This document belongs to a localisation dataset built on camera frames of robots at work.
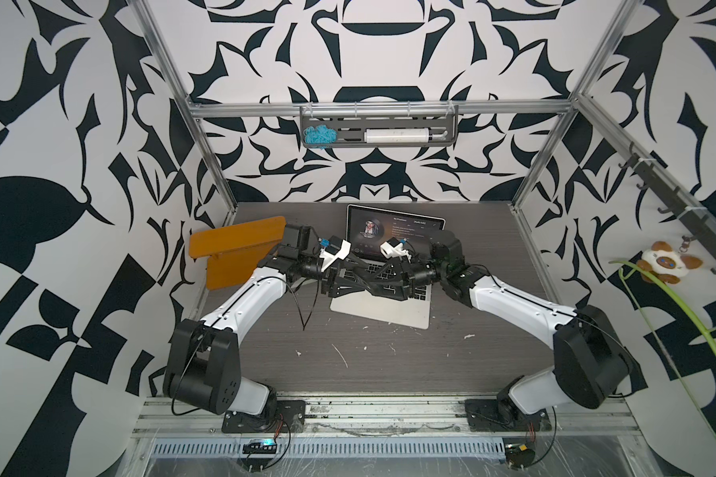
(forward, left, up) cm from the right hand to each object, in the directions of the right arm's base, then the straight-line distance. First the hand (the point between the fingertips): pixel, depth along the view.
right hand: (368, 288), depth 69 cm
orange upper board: (+23, +42, -11) cm, 49 cm away
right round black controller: (-30, -35, -28) cm, 54 cm away
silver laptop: (+27, -3, -14) cm, 30 cm away
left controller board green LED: (-28, +27, -27) cm, 47 cm away
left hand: (+6, +2, -2) cm, 7 cm away
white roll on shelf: (+46, -10, +10) cm, 48 cm away
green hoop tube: (-14, -60, +7) cm, 62 cm away
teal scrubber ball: (+47, +13, +9) cm, 50 cm away
